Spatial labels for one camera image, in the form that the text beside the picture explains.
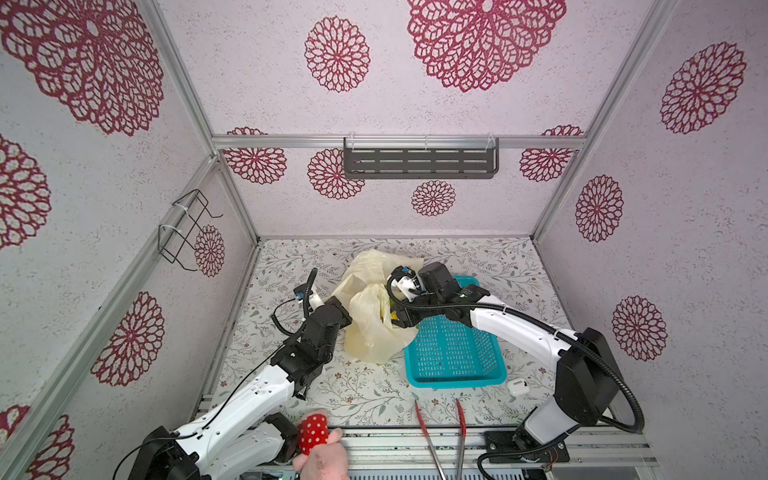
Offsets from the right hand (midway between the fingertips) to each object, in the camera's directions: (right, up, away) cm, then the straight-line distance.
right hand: (387, 310), depth 80 cm
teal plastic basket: (+18, -15, +10) cm, 25 cm away
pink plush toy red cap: (-15, -31, -13) cm, 37 cm away
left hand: (-14, +2, 0) cm, 14 cm away
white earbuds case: (+36, -21, +2) cm, 42 cm away
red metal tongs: (+19, -31, -3) cm, 36 cm away
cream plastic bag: (-4, -5, -7) cm, 10 cm away
